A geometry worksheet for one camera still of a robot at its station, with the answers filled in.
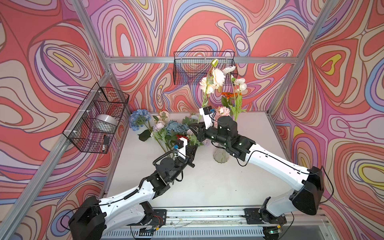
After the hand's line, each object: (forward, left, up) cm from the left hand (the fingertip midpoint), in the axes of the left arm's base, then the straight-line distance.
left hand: (198, 145), depth 69 cm
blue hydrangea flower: (+35, +42, -19) cm, 58 cm away
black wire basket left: (+25, +53, +6) cm, 59 cm away
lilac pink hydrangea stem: (+20, +24, -20) cm, 37 cm away
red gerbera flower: (+16, +12, -16) cm, 26 cm away
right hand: (+5, +4, +5) cm, 9 cm away
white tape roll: (+9, +44, +6) cm, 46 cm away
